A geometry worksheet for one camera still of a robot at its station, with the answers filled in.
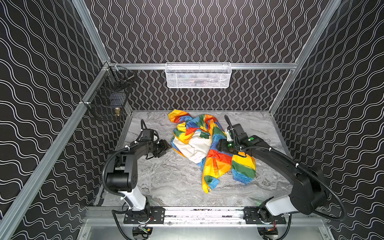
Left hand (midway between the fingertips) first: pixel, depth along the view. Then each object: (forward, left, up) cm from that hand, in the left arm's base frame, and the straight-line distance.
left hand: (174, 149), depth 94 cm
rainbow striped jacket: (+9, -14, 0) cm, 16 cm away
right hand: (-3, -28, +7) cm, 29 cm away
